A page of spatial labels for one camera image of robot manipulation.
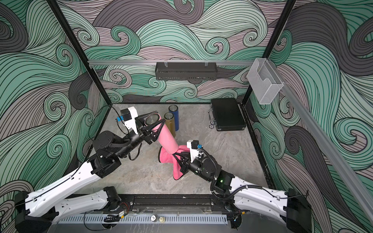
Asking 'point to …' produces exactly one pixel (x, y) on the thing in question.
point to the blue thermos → (174, 109)
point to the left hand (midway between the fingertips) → (159, 115)
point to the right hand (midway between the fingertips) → (171, 156)
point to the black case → (228, 114)
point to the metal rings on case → (211, 117)
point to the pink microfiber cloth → (164, 157)
